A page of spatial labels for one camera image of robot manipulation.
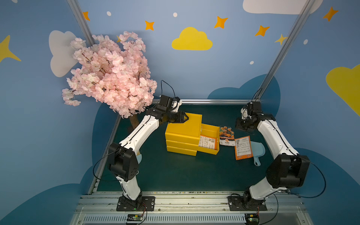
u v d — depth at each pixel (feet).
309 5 2.25
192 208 2.41
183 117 2.43
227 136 3.34
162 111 2.13
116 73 1.66
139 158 3.03
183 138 2.51
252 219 2.40
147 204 2.42
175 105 2.35
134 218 2.35
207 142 2.97
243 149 3.02
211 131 3.21
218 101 5.41
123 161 1.50
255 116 2.02
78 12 2.31
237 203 2.44
